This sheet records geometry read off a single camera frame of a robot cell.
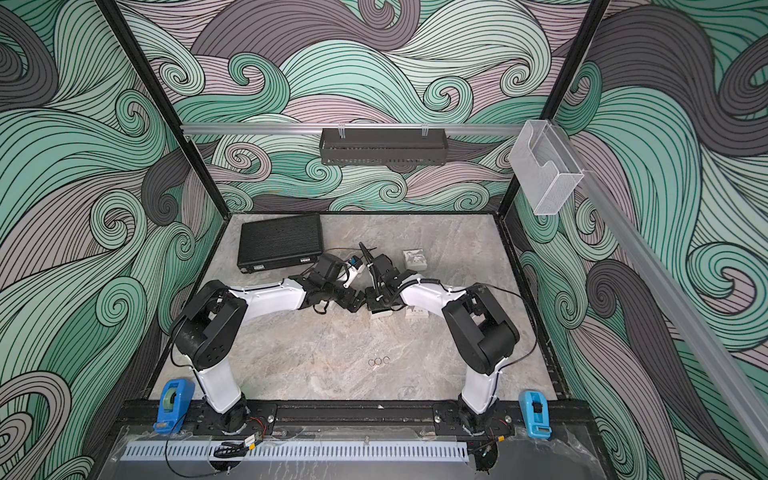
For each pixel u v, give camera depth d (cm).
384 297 70
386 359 83
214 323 48
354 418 74
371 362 83
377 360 83
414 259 101
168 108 88
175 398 73
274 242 103
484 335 47
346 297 83
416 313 90
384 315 90
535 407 71
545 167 78
